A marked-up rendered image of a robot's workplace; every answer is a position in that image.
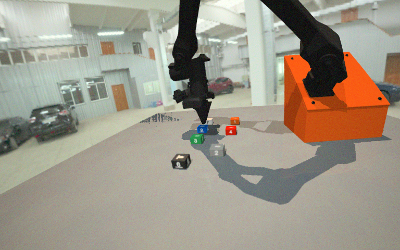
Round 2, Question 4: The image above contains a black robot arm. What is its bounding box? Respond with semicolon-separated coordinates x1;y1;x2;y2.
168;0;348;103

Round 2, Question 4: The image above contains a blue block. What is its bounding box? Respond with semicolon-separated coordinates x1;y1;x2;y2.
197;124;208;133

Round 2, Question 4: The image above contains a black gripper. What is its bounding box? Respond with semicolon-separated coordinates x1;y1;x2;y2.
182;77;215;124

